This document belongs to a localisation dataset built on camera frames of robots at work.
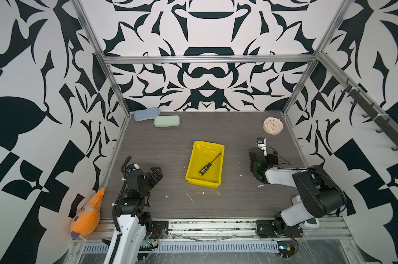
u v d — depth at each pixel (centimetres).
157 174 74
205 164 94
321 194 46
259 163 73
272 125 111
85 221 69
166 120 111
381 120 58
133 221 53
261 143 81
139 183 62
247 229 76
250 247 71
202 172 89
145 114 116
